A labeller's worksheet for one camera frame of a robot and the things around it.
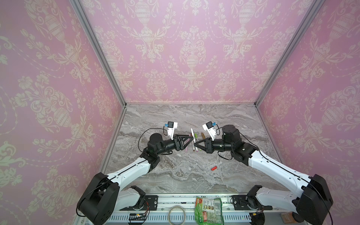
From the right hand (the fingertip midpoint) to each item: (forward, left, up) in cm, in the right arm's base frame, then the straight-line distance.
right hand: (196, 144), depth 71 cm
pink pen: (+9, +5, -22) cm, 25 cm away
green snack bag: (-26, -4, -21) cm, 34 cm away
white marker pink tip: (+2, +1, +2) cm, 4 cm away
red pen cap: (-5, -12, -23) cm, 26 cm away
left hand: (+3, +2, +1) cm, 4 cm away
